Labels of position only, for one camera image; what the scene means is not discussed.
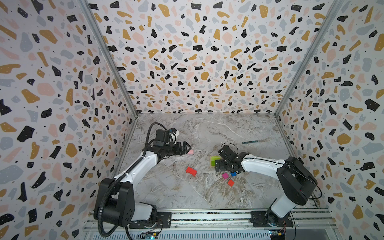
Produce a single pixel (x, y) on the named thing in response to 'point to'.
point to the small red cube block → (230, 182)
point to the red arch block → (192, 171)
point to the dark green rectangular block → (213, 163)
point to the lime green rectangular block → (214, 158)
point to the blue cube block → (233, 174)
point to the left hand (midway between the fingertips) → (185, 146)
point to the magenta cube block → (225, 175)
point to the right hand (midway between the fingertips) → (219, 163)
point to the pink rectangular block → (191, 152)
